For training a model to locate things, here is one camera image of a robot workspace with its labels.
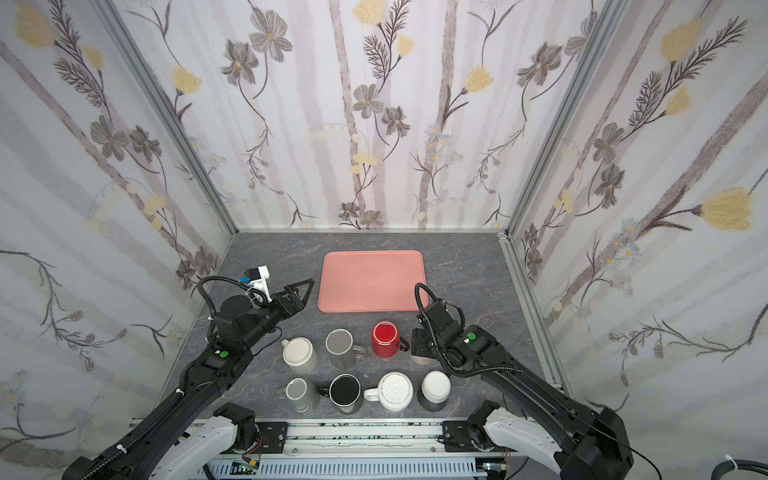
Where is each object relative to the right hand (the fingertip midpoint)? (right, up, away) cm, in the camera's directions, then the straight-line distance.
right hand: (414, 337), depth 79 cm
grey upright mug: (-20, -3, 0) cm, 20 cm away
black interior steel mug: (-18, -12, -5) cm, 23 cm away
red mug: (-8, -2, +4) cm, 9 cm away
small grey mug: (-28, -13, -7) cm, 32 cm away
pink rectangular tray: (-14, +13, +30) cm, 36 cm away
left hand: (-29, +16, -4) cm, 33 cm away
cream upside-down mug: (-32, -5, +2) cm, 32 cm away
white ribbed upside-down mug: (-5, -13, -4) cm, 15 cm away
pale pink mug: (+3, -9, +9) cm, 14 cm away
